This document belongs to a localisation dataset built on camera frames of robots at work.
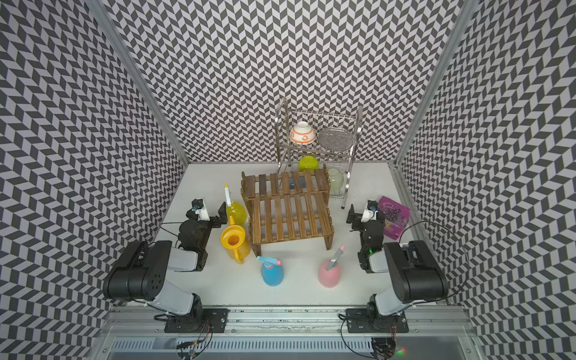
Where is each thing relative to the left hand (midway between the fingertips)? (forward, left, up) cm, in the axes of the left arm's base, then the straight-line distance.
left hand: (213, 204), depth 90 cm
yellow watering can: (-17, -13, +2) cm, 21 cm away
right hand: (-2, -62, -2) cm, 62 cm away
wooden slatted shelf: (-4, -31, +4) cm, 32 cm away
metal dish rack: (+35, -30, -4) cm, 46 cm away
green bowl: (+24, -39, -1) cm, 46 cm away
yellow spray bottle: (-2, -9, -1) cm, 9 cm away
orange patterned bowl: (+20, -37, +20) cm, 46 cm away
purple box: (-2, -76, -6) cm, 76 cm away
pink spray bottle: (-28, -45, +5) cm, 53 cm away
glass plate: (+38, -54, +2) cm, 66 cm away
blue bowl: (0, -33, +14) cm, 35 cm away
